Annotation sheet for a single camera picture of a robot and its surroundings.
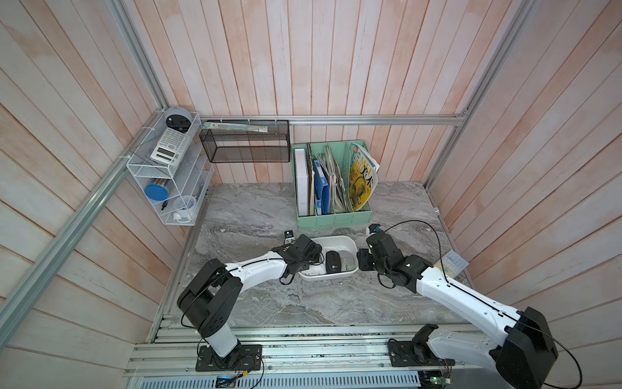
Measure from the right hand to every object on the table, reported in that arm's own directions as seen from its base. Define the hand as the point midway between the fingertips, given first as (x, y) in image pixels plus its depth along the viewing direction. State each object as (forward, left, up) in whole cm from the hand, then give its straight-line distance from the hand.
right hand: (360, 252), depth 84 cm
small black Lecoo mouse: (0, +9, -8) cm, 12 cm away
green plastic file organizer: (+21, -3, -7) cm, 23 cm away
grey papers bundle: (+24, +5, 0) cm, 25 cm away
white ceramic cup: (+10, +63, +12) cm, 65 cm away
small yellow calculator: (+2, -38, -11) cm, 40 cm away
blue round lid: (+9, +68, +20) cm, 71 cm away
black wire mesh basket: (+45, +36, +15) cm, 60 cm away
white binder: (+23, +21, +12) cm, 34 cm away
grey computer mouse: (0, +3, -8) cm, 8 cm away
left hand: (-1, +23, -9) cm, 25 cm away
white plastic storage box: (+9, +9, -9) cm, 16 cm away
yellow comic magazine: (+33, -4, +6) cm, 34 cm away
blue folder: (+23, +14, +8) cm, 28 cm away
